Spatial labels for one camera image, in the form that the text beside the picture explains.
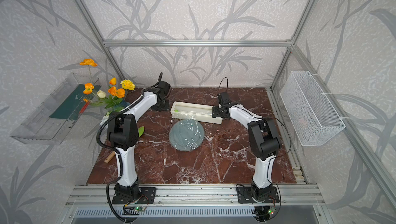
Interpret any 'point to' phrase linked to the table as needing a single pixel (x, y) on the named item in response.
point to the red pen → (84, 107)
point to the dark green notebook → (70, 109)
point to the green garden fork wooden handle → (113, 154)
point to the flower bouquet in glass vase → (117, 96)
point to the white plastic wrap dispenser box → (199, 112)
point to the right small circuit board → (271, 210)
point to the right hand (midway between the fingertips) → (218, 111)
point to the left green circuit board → (139, 208)
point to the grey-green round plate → (186, 134)
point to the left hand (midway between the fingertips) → (163, 107)
